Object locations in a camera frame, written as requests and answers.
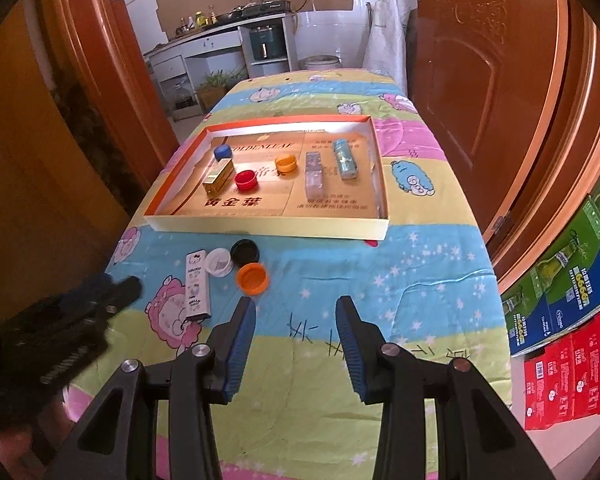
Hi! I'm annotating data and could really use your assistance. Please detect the white plastic bucket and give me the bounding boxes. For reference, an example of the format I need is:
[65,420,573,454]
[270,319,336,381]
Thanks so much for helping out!
[302,54,341,70]

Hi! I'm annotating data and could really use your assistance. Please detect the clear plastic lighter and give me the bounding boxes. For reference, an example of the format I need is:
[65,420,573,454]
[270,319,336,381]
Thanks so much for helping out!
[304,152,325,200]

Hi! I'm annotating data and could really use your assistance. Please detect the white kitchen counter cabinet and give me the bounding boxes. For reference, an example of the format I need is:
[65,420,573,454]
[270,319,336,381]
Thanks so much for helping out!
[146,13,299,120]

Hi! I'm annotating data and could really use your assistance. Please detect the black gas stove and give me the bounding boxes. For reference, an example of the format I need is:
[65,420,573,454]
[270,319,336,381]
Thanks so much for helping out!
[233,0,291,18]

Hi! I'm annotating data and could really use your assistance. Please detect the white woven sack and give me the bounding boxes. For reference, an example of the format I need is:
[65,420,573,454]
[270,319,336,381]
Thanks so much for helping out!
[363,0,410,93]

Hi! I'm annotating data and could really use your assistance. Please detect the white cartoon lighter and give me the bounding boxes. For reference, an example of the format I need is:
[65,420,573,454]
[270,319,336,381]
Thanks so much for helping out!
[185,250,211,321]

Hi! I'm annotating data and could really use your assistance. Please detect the brown wooden door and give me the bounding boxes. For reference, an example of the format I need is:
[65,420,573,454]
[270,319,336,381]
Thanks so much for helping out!
[404,0,571,241]

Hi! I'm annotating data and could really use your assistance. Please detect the potted green plant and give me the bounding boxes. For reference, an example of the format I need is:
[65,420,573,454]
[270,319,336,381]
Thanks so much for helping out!
[196,67,248,113]

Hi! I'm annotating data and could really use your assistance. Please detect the green blue beer carton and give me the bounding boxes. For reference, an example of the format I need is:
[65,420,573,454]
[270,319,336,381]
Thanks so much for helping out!
[501,184,600,356]

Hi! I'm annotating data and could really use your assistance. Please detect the red bottle cap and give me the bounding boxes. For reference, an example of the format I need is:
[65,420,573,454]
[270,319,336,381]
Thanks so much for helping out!
[234,169,259,193]

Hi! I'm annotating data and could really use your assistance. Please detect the dark green air fryer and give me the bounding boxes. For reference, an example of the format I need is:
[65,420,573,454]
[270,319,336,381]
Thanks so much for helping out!
[249,25,286,61]

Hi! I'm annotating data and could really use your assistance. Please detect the gold small box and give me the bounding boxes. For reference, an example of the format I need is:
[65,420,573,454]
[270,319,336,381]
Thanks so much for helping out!
[202,158,234,196]

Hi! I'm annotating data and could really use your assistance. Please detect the brown wooden door frame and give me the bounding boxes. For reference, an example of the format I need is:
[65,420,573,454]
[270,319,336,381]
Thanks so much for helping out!
[36,0,178,191]

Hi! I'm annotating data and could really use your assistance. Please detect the white bottle cap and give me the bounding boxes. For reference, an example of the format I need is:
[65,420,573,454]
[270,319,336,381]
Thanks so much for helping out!
[204,247,234,278]

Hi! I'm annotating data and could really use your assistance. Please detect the teal lighter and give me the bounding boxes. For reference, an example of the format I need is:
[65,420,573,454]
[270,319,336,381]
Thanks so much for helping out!
[332,139,358,180]

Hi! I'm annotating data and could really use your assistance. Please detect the yellow orange bottle cap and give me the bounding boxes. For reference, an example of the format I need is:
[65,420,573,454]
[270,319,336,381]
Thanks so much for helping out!
[275,154,298,176]

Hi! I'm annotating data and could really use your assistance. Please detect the yellow oil bottle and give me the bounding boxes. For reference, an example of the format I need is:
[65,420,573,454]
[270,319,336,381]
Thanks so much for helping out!
[195,11,208,29]

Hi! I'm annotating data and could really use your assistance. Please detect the black bottle cap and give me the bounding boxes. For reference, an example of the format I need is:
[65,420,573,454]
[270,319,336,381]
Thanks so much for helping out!
[230,238,260,268]

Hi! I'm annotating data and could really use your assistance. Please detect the red carton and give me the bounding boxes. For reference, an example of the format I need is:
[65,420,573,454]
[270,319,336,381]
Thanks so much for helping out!
[524,312,600,430]

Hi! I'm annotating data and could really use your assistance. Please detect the orange rimmed cardboard tray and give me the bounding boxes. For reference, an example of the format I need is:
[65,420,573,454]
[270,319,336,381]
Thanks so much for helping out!
[143,115,389,240]

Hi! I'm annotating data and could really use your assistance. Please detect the blue bottle cap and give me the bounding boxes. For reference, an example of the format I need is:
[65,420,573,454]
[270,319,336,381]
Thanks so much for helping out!
[213,144,233,162]

